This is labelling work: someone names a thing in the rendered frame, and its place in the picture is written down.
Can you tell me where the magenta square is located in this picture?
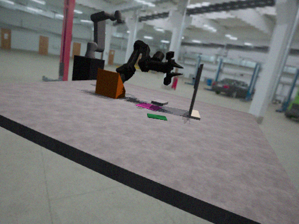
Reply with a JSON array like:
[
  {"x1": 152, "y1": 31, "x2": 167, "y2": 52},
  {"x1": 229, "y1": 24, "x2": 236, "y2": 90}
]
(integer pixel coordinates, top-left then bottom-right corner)
[{"x1": 137, "y1": 102, "x2": 162, "y2": 111}]

